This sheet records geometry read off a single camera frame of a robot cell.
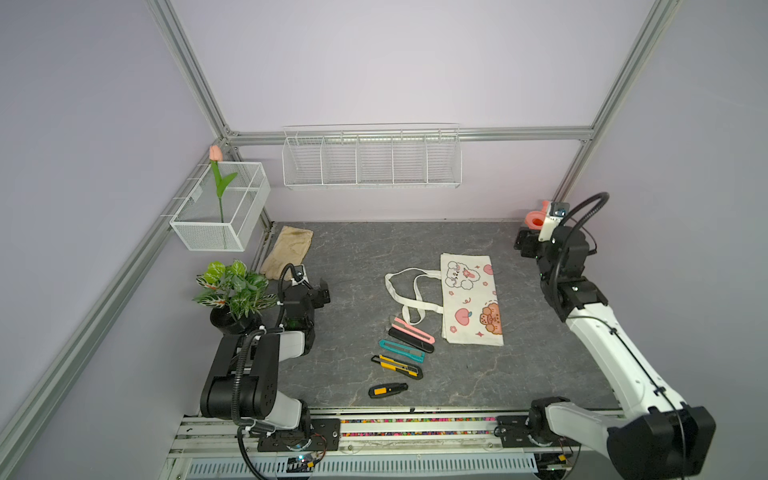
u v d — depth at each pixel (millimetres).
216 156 829
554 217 627
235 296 738
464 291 999
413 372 824
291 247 1124
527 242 672
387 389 802
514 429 739
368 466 1573
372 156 1084
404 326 913
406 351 865
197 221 727
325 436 729
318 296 770
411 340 893
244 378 417
